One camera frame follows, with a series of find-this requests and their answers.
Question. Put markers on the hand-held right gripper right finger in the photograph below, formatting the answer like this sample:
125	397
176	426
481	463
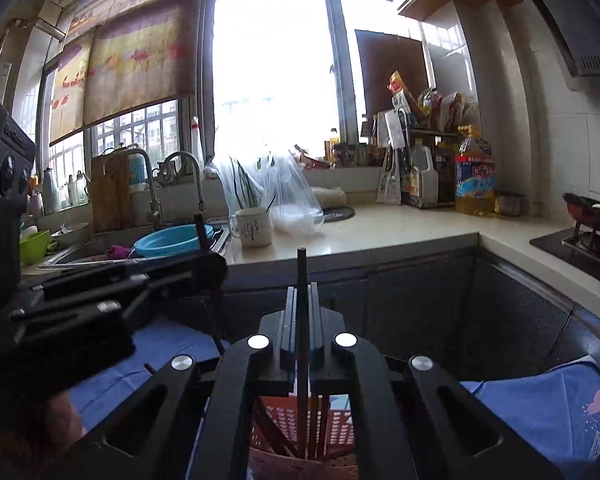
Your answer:
316	325

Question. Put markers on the pile of snack packets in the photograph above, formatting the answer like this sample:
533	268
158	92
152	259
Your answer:
435	102

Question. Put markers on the yellow cooking oil bottle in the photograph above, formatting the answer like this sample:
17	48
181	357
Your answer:
475	180

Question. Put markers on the blue printed tablecloth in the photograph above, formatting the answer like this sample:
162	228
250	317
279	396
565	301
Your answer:
545	410

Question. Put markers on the white mug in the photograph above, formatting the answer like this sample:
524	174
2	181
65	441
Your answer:
255	227

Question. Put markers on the tall steel faucet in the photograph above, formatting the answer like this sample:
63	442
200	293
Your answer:
152	195

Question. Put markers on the brown board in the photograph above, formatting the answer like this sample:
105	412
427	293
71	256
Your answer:
390	70

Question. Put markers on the steel range hood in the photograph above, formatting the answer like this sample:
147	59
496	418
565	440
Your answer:
575	15

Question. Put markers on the white spray bottle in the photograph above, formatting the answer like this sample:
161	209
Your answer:
197	140

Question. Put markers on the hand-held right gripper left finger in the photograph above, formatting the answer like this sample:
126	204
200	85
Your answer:
289	325

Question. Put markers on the person's left hand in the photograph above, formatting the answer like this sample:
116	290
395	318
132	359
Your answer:
50	425

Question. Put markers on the pink perforated plastic basket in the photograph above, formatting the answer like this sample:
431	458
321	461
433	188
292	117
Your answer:
337	430

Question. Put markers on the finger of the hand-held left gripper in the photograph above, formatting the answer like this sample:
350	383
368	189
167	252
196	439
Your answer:
90	307
180	270

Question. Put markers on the red frying pan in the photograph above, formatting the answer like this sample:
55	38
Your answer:
592	212

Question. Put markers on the small steel cup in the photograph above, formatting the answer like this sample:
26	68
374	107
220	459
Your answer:
511	205

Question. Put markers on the packaged kitchen cleaver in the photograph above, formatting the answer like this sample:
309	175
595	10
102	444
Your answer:
392	160

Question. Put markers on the wooden cutting board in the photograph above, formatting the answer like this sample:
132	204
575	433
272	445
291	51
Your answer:
110	195

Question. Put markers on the blue plastic basin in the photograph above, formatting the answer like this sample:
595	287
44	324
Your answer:
170	242

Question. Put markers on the steel kitchen sink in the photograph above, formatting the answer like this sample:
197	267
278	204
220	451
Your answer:
80	255

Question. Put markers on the curved steel faucet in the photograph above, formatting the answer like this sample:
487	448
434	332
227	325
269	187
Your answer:
196	175

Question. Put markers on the metal spice rack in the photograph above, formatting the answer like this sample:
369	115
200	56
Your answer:
447	160

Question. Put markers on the purple cloth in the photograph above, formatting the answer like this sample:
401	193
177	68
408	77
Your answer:
117	252

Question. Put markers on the bundle of wooden chopsticks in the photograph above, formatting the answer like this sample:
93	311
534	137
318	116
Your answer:
272	432

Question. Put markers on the printed window blind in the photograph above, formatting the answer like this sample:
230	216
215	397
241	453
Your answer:
140	60

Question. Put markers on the white plastic jug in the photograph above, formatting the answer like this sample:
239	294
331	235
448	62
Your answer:
425	180

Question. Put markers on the plastic bag with green onions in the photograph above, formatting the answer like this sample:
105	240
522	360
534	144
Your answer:
290	195

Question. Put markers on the black gas stove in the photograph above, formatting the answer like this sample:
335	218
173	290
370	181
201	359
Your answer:
580	255

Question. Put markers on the green plastic bowl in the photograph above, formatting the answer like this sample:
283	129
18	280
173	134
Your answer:
32	247

